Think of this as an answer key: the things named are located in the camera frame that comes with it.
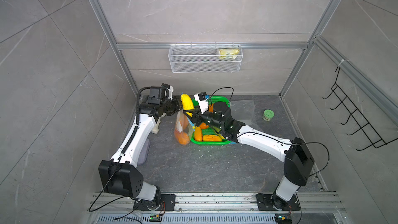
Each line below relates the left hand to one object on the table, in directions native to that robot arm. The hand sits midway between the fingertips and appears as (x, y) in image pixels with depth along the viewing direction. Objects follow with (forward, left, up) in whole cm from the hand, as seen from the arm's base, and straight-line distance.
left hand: (187, 101), depth 78 cm
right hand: (-7, 0, +2) cm, 7 cm away
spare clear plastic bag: (+11, -37, -25) cm, 46 cm away
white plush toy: (0, +22, -25) cm, 33 cm away
